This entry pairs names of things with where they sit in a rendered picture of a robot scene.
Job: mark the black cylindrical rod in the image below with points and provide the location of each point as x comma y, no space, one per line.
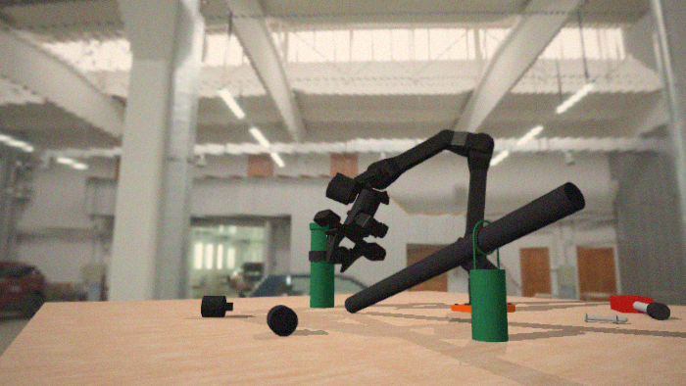
556,204

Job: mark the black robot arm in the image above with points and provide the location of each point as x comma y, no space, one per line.
478,148

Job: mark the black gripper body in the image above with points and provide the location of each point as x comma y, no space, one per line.
352,232

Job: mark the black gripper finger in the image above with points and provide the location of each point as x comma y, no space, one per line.
334,237
355,253

